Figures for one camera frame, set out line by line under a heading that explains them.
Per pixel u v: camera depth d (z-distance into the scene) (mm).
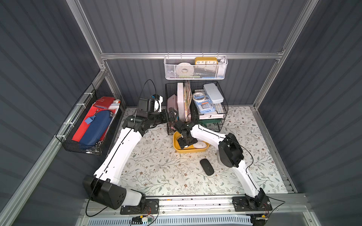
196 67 905
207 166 853
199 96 960
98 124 685
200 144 937
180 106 908
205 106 904
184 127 721
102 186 384
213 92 977
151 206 738
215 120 952
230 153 582
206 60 881
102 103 790
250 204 656
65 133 604
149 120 543
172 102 1081
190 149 915
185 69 860
